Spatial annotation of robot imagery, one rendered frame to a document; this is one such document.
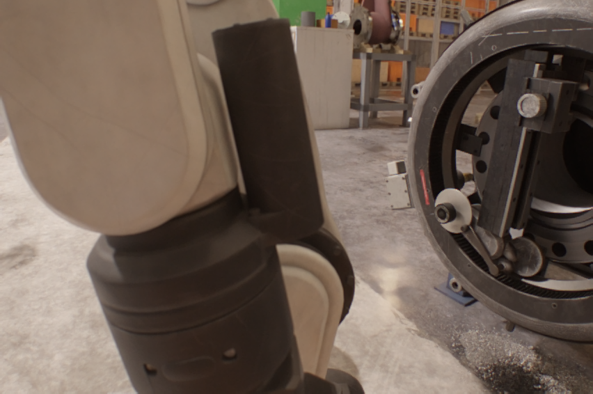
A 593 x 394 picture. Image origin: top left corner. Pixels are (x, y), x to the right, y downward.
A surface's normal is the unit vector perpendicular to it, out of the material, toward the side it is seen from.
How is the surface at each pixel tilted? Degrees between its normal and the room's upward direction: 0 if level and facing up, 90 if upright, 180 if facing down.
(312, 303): 90
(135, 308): 94
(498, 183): 90
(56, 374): 0
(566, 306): 90
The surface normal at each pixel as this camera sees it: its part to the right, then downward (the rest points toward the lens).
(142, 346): -0.30, 0.30
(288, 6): 0.43, 0.22
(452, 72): -0.85, 0.11
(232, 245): 0.41, -0.65
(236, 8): 0.08, 0.24
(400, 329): 0.02, -0.97
